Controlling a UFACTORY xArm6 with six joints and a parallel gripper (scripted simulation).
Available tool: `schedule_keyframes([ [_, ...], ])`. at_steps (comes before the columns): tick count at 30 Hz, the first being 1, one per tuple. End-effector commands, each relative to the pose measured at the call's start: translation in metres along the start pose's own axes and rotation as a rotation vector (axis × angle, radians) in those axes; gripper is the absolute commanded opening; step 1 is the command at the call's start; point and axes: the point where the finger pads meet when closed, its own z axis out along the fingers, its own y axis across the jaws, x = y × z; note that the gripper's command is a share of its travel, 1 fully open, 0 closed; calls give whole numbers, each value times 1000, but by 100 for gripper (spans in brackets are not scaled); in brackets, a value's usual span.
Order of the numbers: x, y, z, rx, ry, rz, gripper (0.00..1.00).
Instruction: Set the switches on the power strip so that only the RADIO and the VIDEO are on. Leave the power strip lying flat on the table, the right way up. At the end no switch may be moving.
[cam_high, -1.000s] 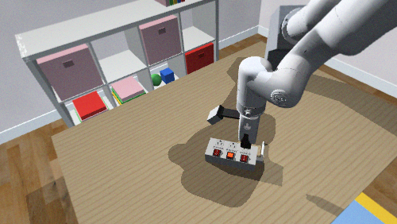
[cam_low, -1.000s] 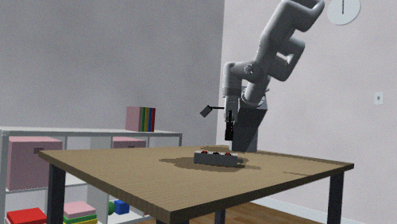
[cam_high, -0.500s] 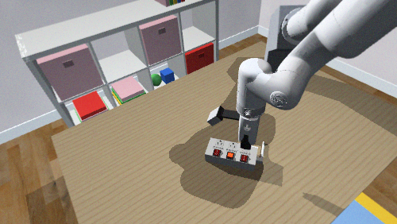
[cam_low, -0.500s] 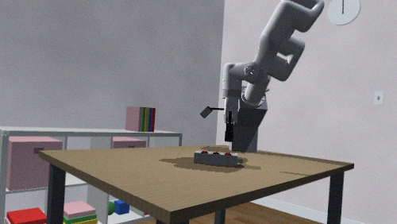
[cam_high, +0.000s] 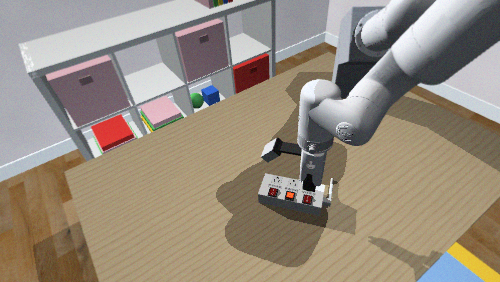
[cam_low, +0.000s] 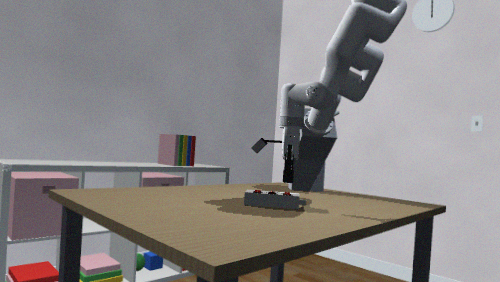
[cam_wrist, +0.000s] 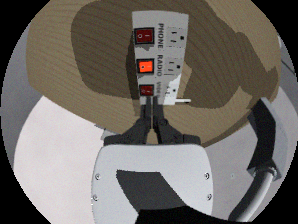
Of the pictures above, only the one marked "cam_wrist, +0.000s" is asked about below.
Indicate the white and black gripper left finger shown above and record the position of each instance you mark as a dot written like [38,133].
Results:
[135,135]

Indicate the white power strip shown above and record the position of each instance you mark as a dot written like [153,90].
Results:
[159,43]

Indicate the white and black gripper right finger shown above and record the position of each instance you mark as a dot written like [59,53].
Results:
[168,134]

